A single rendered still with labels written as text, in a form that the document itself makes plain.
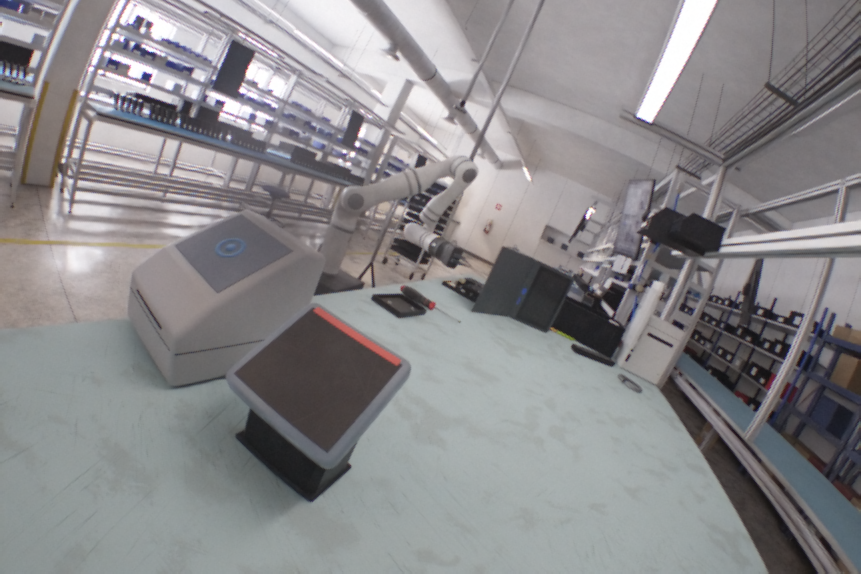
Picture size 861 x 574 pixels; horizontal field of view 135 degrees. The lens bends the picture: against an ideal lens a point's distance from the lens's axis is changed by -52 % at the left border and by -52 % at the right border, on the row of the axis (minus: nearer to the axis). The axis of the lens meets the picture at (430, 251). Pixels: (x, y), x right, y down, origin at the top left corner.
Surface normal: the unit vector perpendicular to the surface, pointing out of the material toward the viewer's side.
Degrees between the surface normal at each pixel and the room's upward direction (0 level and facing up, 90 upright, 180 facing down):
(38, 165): 90
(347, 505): 0
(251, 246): 30
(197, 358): 90
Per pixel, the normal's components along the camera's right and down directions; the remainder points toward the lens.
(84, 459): 0.40, -0.91
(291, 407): 0.17, -0.77
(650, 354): -0.35, -0.02
